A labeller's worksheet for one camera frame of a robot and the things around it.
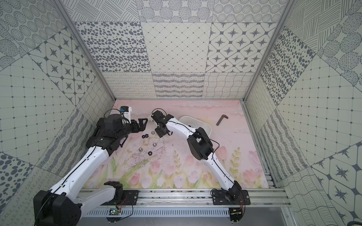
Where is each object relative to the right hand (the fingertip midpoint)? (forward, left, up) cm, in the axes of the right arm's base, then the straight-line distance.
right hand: (164, 132), depth 99 cm
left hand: (-5, +11, +23) cm, 26 cm away
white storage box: (+6, -23, +3) cm, 24 cm away
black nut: (-15, +8, -1) cm, 17 cm away
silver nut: (-10, +5, 0) cm, 11 cm away
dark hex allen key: (+13, -43, -1) cm, 45 cm away
